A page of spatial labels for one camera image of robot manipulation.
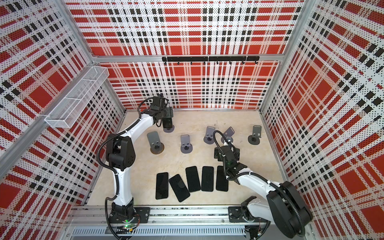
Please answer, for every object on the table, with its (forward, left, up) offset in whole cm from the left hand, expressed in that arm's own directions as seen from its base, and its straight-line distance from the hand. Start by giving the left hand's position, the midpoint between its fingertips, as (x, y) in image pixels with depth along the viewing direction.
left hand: (166, 112), depth 99 cm
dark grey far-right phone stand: (-11, -61, -15) cm, 64 cm away
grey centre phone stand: (-19, -13, -13) cm, 27 cm away
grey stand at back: (-2, +1, -16) cm, 16 cm away
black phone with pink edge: (-39, -26, -17) cm, 50 cm away
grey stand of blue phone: (-15, -41, -6) cm, 44 cm away
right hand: (-25, -38, -6) cm, 46 cm away
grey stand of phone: (-12, -29, -15) cm, 35 cm away
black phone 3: (-3, 0, -7) cm, 8 cm away
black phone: (-43, -1, -16) cm, 46 cm away
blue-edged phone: (-39, -18, -15) cm, 46 cm away
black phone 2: (-41, -35, -18) cm, 57 cm away
